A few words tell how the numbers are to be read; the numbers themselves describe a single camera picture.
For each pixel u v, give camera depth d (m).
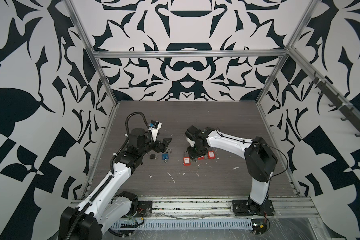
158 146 0.69
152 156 0.92
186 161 0.87
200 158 0.89
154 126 0.67
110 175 0.49
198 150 0.76
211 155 0.91
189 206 0.76
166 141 0.70
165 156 0.91
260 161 0.49
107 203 0.46
